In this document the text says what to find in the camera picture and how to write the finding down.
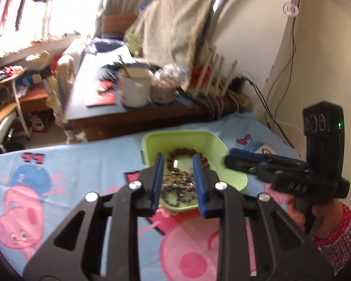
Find round plastic jar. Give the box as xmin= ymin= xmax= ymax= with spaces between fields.
xmin=150 ymin=74 xmax=176 ymax=104

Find cardboard box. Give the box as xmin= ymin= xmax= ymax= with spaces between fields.
xmin=101 ymin=13 xmax=139 ymax=35

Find white enamel mug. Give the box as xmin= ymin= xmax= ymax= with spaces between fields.
xmin=118 ymin=67 xmax=154 ymax=108

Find green plastic basin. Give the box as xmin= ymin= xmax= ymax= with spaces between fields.
xmin=141 ymin=130 xmax=249 ymax=213

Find small wooden table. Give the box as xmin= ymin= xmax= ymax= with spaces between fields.
xmin=0 ymin=67 xmax=33 ymax=139

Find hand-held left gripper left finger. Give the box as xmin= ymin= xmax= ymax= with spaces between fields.
xmin=22 ymin=152 xmax=166 ymax=281

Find bead necklaces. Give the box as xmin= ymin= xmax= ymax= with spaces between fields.
xmin=161 ymin=168 xmax=198 ymax=207

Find blue cloth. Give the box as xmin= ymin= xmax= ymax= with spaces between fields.
xmin=86 ymin=37 xmax=129 ymax=55

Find white wall hook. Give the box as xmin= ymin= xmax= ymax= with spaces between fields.
xmin=283 ymin=2 xmax=299 ymax=16

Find cloth-covered monitor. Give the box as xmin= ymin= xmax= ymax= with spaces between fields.
xmin=124 ymin=0 xmax=220 ymax=90

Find dark wooden bead bracelet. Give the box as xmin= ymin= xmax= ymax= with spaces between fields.
xmin=167 ymin=149 xmax=210 ymax=172

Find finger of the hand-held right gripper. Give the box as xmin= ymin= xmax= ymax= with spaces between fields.
xmin=229 ymin=148 xmax=281 ymax=164
xmin=224 ymin=155 xmax=270 ymax=180

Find red booklet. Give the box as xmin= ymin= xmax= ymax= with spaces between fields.
xmin=84 ymin=80 xmax=118 ymax=107

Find chair draped with white cloth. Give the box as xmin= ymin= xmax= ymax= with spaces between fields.
xmin=57 ymin=39 xmax=86 ymax=118

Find cartoon pig printed bed sheet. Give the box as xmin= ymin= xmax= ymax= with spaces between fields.
xmin=0 ymin=113 xmax=311 ymax=281

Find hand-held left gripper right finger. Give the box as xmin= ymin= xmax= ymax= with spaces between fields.
xmin=192 ymin=153 xmax=335 ymax=281

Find person's right hand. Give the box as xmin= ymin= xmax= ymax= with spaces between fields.
xmin=286 ymin=195 xmax=346 ymax=239

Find wooden desk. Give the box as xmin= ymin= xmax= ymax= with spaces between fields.
xmin=64 ymin=59 xmax=252 ymax=141

